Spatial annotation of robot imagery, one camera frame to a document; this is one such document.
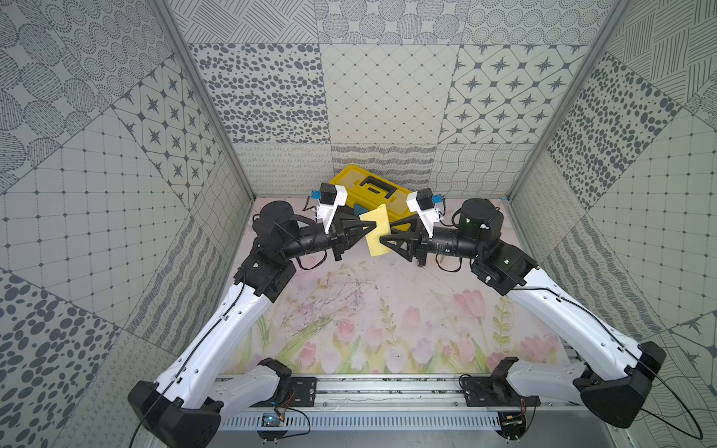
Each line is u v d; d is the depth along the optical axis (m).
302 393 0.73
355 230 0.57
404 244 0.55
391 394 0.76
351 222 0.54
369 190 1.01
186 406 0.37
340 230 0.52
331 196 0.49
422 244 0.52
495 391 0.66
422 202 0.50
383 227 0.58
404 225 0.59
